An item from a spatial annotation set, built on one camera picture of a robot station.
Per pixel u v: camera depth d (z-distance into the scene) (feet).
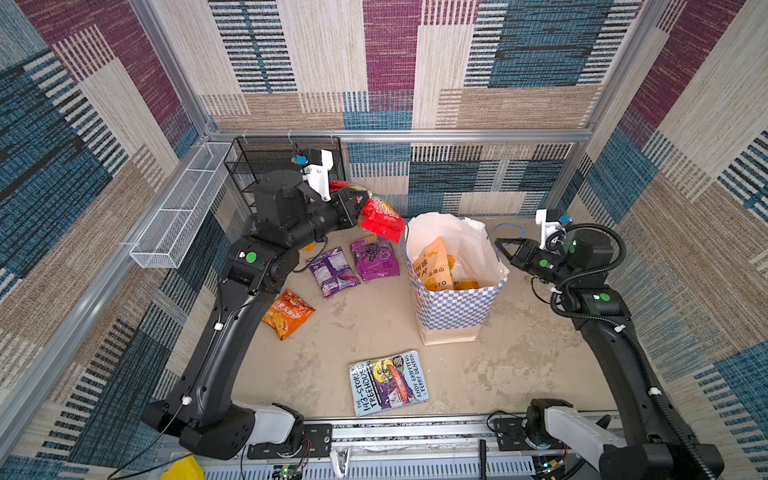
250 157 3.26
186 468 2.29
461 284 3.06
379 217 1.90
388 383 2.61
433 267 2.89
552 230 2.08
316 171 1.68
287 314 3.04
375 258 3.35
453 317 2.50
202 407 1.21
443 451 2.39
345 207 1.63
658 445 1.25
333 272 3.35
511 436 2.40
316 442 2.40
